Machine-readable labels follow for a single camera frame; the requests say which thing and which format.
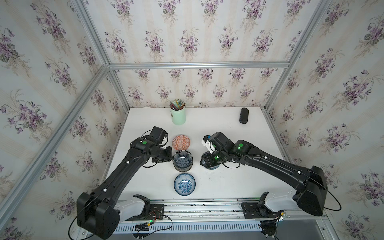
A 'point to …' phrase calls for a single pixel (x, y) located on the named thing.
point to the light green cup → (178, 116)
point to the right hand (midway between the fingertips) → (205, 162)
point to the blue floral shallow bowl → (184, 184)
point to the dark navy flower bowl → (182, 155)
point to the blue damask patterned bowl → (214, 167)
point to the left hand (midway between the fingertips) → (174, 159)
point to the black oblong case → (244, 115)
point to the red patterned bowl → (181, 142)
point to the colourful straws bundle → (177, 104)
